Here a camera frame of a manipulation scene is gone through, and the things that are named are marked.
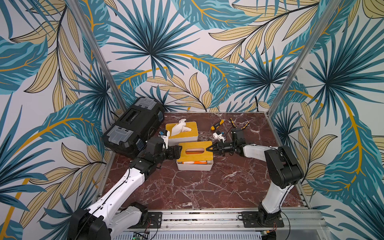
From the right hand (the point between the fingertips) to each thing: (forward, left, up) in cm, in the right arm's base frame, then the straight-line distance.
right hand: (207, 150), depth 85 cm
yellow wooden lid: (-3, +1, 0) cm, 3 cm away
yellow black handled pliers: (+28, -24, -12) cm, 39 cm away
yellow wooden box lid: (+22, +8, -3) cm, 23 cm away
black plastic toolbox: (+7, +45, +7) cm, 46 cm away
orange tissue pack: (-6, +7, -3) cm, 10 cm away
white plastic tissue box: (+9, +19, -3) cm, 22 cm away
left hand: (-1, +19, +5) cm, 19 cm away
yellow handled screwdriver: (+25, -7, -10) cm, 28 cm away
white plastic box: (-7, +3, -8) cm, 10 cm away
